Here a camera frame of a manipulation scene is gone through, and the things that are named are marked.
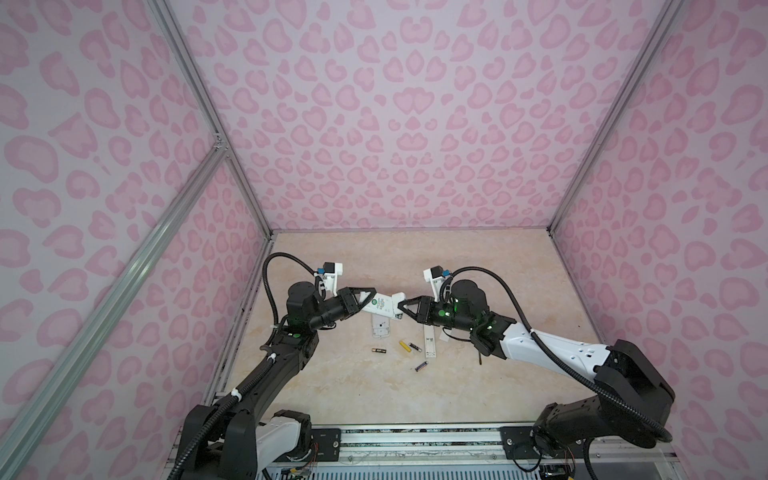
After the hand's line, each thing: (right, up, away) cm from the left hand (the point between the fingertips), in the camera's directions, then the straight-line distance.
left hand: (376, 290), depth 75 cm
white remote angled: (0, -13, +17) cm, 22 cm away
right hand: (+6, -4, -1) cm, 7 cm away
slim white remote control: (+15, -17, +13) cm, 26 cm away
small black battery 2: (+11, -19, +14) cm, 25 cm away
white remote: (+2, -4, +1) cm, 5 cm away
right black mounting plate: (+35, -38, -2) cm, 51 cm away
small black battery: (+12, -23, +11) cm, 28 cm away
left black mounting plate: (-12, -37, -2) cm, 39 cm away
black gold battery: (0, -19, +13) cm, 23 cm away
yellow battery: (+8, -19, +15) cm, 25 cm away
